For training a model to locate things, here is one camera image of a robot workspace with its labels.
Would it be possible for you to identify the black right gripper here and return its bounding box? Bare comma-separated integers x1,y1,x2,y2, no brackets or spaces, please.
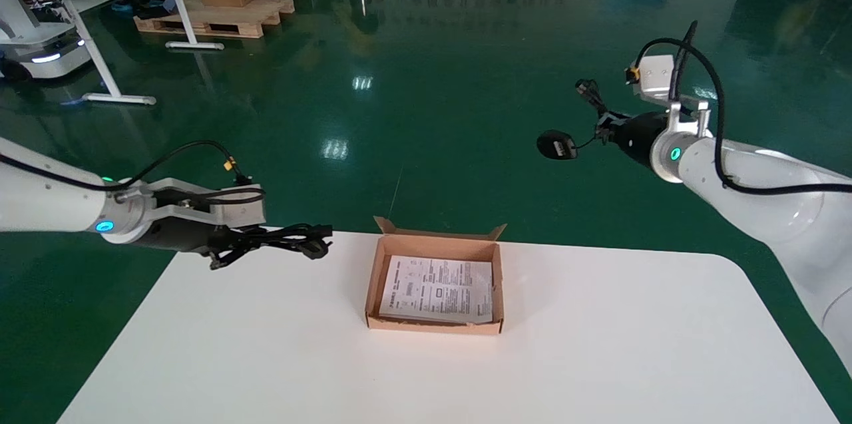
595,110,668,166

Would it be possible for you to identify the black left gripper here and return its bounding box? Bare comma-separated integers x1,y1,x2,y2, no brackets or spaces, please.
136,218,254,271

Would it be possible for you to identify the black wired computer mouse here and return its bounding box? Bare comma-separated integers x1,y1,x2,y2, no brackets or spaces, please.
536,78,623,160

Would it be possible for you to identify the black power cable with plug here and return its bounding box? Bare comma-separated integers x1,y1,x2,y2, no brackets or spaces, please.
208,223,333,272

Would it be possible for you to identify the brown cardboard storage box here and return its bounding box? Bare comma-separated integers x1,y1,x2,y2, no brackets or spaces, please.
365,216,508,336

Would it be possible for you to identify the printed white instruction sheet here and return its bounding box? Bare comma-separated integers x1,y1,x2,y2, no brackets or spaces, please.
379,255,495,325

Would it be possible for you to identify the wooden pallet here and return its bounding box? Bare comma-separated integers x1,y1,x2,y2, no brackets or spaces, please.
133,0,296,39

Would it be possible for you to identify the white wheeled robot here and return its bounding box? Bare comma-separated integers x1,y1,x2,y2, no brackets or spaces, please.
0,0,93,81

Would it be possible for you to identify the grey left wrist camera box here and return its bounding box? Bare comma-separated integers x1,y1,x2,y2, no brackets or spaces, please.
143,178,267,228

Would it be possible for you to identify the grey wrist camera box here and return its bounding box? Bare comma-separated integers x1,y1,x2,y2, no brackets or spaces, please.
143,178,267,228
626,55,713,138

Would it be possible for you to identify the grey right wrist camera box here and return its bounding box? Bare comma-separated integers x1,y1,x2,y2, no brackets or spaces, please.
626,55,713,138

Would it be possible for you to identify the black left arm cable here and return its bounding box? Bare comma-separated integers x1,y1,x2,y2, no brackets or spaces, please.
0,140,267,205

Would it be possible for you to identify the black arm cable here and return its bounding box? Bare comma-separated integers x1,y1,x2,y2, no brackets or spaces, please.
0,140,267,205
626,20,852,197

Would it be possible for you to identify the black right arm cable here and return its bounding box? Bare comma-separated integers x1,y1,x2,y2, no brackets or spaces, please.
626,20,852,197

